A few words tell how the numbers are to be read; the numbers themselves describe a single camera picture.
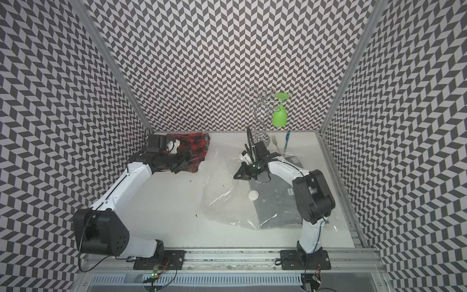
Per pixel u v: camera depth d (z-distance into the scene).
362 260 0.76
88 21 0.74
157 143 0.64
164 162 0.69
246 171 0.78
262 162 0.68
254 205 0.89
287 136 1.16
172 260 0.72
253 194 0.89
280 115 0.94
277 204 0.86
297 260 0.69
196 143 1.04
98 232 0.41
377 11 0.67
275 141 1.12
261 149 0.75
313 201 0.49
